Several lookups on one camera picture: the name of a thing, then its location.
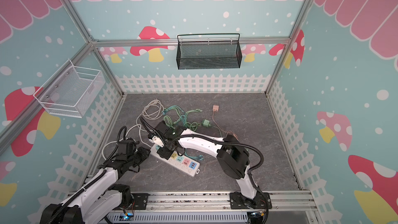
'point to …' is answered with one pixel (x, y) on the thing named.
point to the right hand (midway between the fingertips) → (164, 151)
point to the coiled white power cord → (152, 110)
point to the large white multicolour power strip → (182, 163)
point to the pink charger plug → (215, 108)
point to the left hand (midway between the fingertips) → (149, 154)
